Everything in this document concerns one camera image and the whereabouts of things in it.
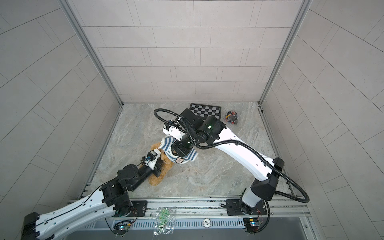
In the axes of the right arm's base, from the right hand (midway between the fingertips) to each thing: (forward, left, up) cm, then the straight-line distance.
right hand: (174, 152), depth 62 cm
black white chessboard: (+46, -16, -25) cm, 55 cm away
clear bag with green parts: (-20, +7, -26) cm, 33 cm away
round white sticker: (-22, -12, -27) cm, 37 cm away
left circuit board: (-22, +25, -24) cm, 41 cm away
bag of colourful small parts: (+38, -36, -26) cm, 59 cm away
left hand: (+4, +4, -8) cm, 10 cm away
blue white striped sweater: (0, +2, +6) cm, 7 cm away
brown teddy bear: (-3, +3, -3) cm, 5 cm away
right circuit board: (-24, -33, -28) cm, 50 cm away
